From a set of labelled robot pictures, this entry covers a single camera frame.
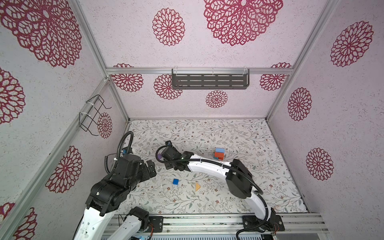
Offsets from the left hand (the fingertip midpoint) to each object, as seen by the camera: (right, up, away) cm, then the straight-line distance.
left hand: (145, 170), depth 67 cm
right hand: (+6, +2, +21) cm, 22 cm away
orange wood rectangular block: (+40, +2, +31) cm, 51 cm away
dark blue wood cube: (+11, -12, +21) cm, 27 cm away
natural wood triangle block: (+24, -14, +19) cm, 33 cm away
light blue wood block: (+41, +5, +37) cm, 56 cm away
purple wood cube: (+5, +6, +5) cm, 9 cm away
